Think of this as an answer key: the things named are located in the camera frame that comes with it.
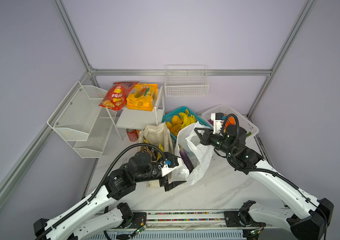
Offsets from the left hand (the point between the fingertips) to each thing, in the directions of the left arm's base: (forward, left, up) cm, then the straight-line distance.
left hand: (180, 168), depth 61 cm
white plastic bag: (+7, -9, -1) cm, 12 cm away
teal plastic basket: (+56, -4, -18) cm, 59 cm away
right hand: (+16, -6, +6) cm, 19 cm away
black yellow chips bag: (+18, +15, -17) cm, 29 cm away
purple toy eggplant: (+15, -5, -20) cm, 26 cm away
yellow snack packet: (+19, +10, -14) cm, 26 cm away
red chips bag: (+38, +35, +7) cm, 52 cm away
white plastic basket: (+41, -52, -21) cm, 69 cm away
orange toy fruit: (+47, -41, -21) cm, 66 cm away
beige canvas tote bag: (+27, +11, -10) cm, 31 cm away
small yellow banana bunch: (+46, -2, -22) cm, 51 cm away
